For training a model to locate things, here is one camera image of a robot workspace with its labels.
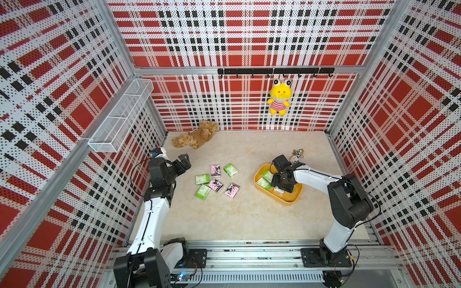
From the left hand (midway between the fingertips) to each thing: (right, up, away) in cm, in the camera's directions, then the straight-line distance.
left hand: (184, 159), depth 83 cm
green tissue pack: (+21, -7, +18) cm, 28 cm away
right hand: (+47, -14, +11) cm, 51 cm away
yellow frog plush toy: (+47, +34, +9) cm, 59 cm away
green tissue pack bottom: (+45, -17, +8) cm, 49 cm away
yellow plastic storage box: (+48, -20, +4) cm, 52 cm away
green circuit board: (+3, -46, -13) cm, 48 cm away
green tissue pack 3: (+41, -10, +13) cm, 44 cm away
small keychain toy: (+61, +1, +25) cm, 66 cm away
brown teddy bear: (+6, +16, +24) cm, 29 cm away
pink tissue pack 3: (+22, -17, +9) cm, 29 cm away
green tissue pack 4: (+6, -12, +13) cm, 18 cm away
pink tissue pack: (+12, -8, +16) cm, 22 cm away
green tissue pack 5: (+7, -18, +8) cm, 21 cm away
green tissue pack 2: (+39, -14, +11) cm, 43 cm away
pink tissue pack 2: (+13, -15, +11) cm, 22 cm away
